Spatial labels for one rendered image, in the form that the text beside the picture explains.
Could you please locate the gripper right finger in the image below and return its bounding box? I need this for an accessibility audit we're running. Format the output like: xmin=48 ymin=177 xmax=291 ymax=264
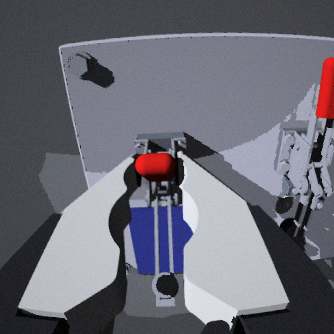
xmin=175 ymin=151 xmax=334 ymax=334

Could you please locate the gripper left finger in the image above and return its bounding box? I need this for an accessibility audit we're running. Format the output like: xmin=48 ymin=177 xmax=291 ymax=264
xmin=0 ymin=153 xmax=142 ymax=334

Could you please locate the dark blue rectangular block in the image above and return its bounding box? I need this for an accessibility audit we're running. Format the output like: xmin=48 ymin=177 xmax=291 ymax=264
xmin=129 ymin=198 xmax=193 ymax=274

